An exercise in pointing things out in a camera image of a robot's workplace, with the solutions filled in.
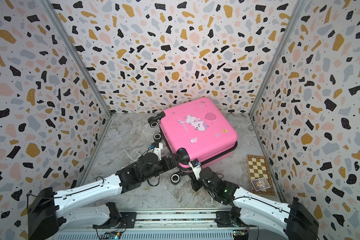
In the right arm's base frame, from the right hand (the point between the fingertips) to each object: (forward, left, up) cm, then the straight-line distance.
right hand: (189, 175), depth 79 cm
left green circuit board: (-26, +36, -10) cm, 45 cm away
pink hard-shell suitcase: (+21, -5, +11) cm, 25 cm away
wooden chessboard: (+9, -41, -9) cm, 43 cm away
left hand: (+4, +4, +11) cm, 12 cm away
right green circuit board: (-24, -25, -12) cm, 36 cm away
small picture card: (-1, -39, -7) cm, 40 cm away
